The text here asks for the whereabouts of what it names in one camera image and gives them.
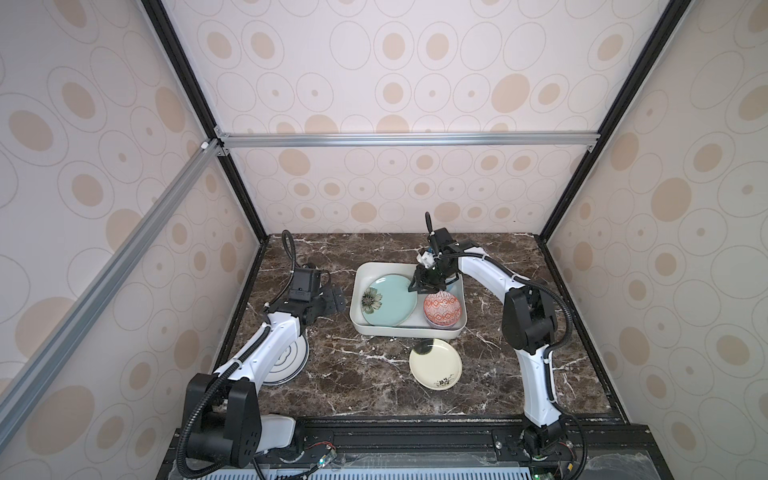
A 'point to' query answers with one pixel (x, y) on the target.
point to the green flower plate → (387, 301)
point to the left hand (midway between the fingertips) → (336, 293)
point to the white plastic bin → (361, 274)
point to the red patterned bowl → (442, 309)
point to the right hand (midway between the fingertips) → (412, 288)
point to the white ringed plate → (289, 364)
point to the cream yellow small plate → (438, 369)
